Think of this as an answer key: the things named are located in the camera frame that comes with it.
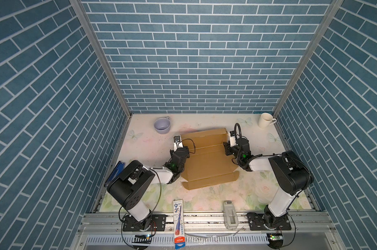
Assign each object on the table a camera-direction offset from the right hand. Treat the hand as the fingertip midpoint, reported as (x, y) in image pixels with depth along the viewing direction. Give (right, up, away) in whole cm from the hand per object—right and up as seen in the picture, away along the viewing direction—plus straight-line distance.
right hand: (227, 142), depth 98 cm
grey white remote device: (-3, -33, -23) cm, 41 cm away
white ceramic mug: (+28, +15, +8) cm, 33 cm away
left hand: (-25, 0, -7) cm, 26 cm away
